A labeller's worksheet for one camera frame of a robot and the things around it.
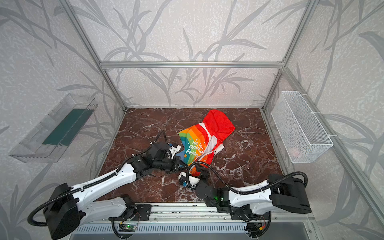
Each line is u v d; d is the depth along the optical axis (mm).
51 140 646
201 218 724
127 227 707
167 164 664
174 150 734
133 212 671
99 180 464
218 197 581
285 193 474
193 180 642
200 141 936
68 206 392
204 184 562
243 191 525
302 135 615
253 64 944
